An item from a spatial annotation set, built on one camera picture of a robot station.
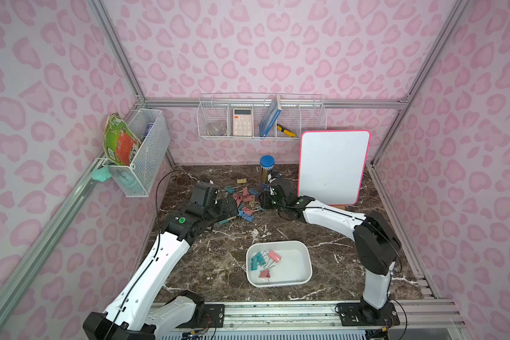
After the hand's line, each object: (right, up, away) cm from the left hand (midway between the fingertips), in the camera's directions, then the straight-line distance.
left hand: (225, 202), depth 75 cm
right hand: (+12, +1, +15) cm, 19 cm away
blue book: (+16, +34, +14) cm, 40 cm away
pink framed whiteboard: (+42, +14, +14) cm, 47 cm away
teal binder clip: (+11, -24, +10) cm, 28 cm away
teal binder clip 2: (-3, +3, +33) cm, 33 cm away
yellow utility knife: (+24, +30, +23) cm, 45 cm away
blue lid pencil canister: (+15, +16, +21) cm, 30 cm away
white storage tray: (+19, -25, +10) cm, 33 cm away
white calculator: (+4, +34, +20) cm, 40 cm away
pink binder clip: (+14, -27, +4) cm, 31 cm away
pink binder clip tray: (+18, -23, +12) cm, 31 cm away
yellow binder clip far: (+2, +8, +38) cm, 39 cm away
